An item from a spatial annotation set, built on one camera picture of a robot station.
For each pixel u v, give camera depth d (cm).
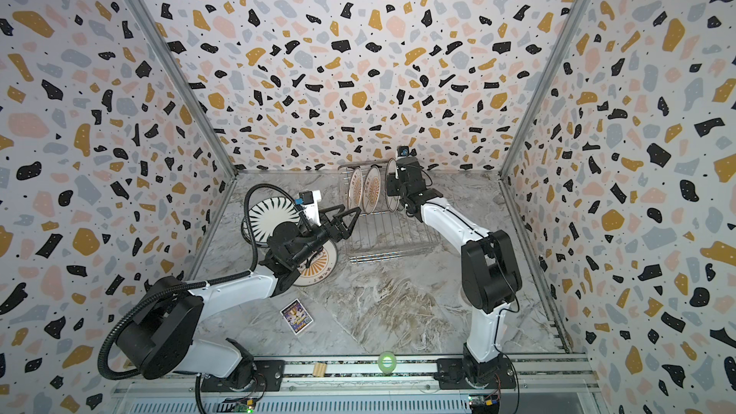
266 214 107
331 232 70
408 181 71
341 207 82
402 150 81
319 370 74
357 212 73
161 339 42
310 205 70
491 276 50
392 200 104
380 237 102
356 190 109
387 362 77
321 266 93
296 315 83
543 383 74
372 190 106
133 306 45
